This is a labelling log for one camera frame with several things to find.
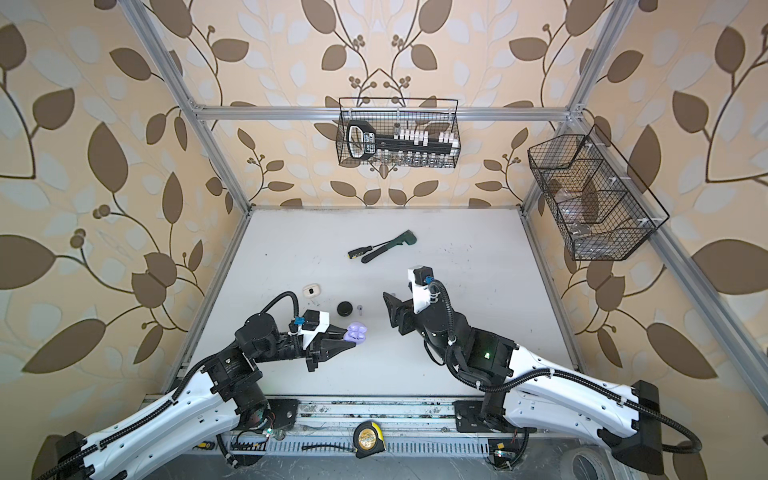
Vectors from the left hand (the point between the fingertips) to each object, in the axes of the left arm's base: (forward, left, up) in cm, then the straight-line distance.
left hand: (353, 338), depth 64 cm
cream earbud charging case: (+23, +19, -21) cm, 36 cm away
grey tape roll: (-19, -54, -23) cm, 62 cm away
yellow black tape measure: (-16, -3, -20) cm, 26 cm away
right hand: (+9, -9, +3) cm, 13 cm away
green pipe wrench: (+46, -12, -21) cm, 52 cm away
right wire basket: (+30, -60, +11) cm, 67 cm away
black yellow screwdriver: (+40, +4, -21) cm, 45 cm away
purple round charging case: (+2, 0, 0) cm, 2 cm away
